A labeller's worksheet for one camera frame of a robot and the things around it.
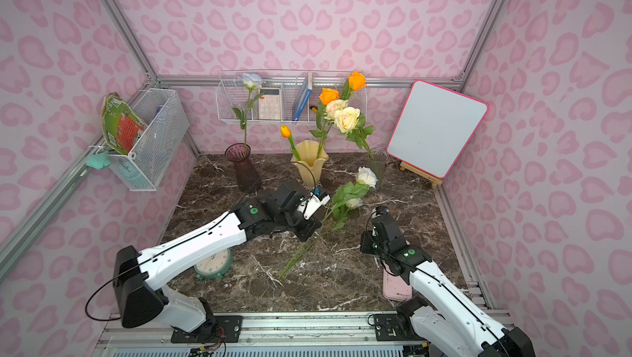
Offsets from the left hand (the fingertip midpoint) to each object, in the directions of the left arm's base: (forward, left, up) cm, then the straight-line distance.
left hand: (319, 217), depth 73 cm
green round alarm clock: (-8, +34, -18) cm, 40 cm away
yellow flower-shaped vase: (+31, +5, -4) cm, 31 cm away
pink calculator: (+44, +19, +9) cm, 49 cm away
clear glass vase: (+30, -23, -7) cm, 38 cm away
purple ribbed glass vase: (+27, +30, -16) cm, 44 cm away
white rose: (+9, -14, +7) cm, 18 cm away
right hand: (0, -14, -12) cm, 19 cm away
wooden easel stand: (+28, -49, -20) cm, 60 cm away
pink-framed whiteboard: (+33, -42, +6) cm, 54 cm away
